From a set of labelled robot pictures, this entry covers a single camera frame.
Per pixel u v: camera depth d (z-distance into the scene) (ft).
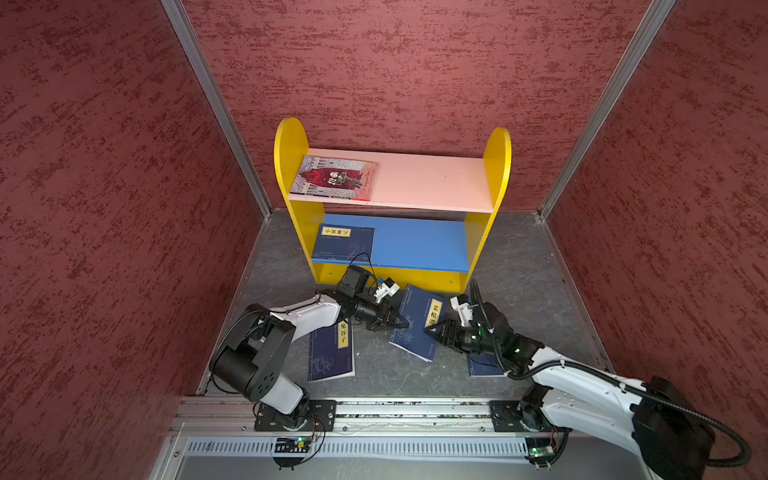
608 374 1.60
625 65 2.60
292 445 2.34
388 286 2.66
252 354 1.48
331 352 2.77
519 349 2.02
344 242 3.02
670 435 1.36
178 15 2.32
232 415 2.50
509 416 2.42
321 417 2.41
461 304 2.53
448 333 2.37
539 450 2.32
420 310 2.70
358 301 2.47
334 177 2.34
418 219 3.36
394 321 2.57
